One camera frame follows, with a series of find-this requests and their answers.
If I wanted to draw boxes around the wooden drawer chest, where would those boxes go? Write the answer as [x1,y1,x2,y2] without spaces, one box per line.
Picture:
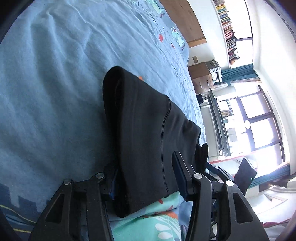
[188,62,214,94]

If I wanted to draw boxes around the white printer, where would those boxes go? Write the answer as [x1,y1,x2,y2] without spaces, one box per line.
[205,59,222,83]

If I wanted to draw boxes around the black pants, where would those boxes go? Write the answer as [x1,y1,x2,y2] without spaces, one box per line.
[102,66,208,218]

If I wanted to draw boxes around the blue patterned bed cover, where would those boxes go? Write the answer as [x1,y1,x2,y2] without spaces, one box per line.
[1,1,204,240]

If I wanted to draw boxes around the row of books on shelf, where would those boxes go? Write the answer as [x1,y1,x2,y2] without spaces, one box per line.
[213,0,238,64]

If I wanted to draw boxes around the long grey desk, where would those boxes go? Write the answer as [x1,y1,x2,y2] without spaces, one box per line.
[207,89,231,157]

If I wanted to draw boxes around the teal curtain right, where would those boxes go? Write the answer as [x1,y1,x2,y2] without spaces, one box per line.
[222,64,258,85]

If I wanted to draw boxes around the wooden headboard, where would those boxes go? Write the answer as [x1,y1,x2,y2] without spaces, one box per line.
[160,0,207,48]

